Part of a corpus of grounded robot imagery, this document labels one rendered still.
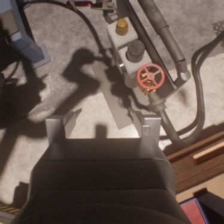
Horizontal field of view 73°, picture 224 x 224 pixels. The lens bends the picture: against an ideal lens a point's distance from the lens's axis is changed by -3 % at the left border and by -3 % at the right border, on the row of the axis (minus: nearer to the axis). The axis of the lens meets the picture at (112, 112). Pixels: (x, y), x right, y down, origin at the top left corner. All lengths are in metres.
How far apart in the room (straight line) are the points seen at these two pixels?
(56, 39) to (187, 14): 0.86
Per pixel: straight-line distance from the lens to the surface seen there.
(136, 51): 0.44
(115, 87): 0.93
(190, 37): 1.14
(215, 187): 0.50
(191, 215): 0.50
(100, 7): 0.58
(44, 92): 1.06
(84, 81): 0.98
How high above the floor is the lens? 0.90
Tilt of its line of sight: 81 degrees down
